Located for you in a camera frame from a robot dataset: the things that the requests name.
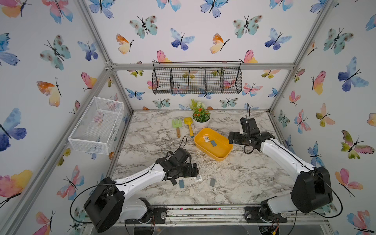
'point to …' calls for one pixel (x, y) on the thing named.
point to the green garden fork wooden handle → (177, 124)
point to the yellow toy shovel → (189, 121)
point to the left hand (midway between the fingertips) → (194, 172)
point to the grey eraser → (212, 182)
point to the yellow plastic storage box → (218, 152)
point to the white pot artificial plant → (201, 118)
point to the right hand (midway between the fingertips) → (237, 136)
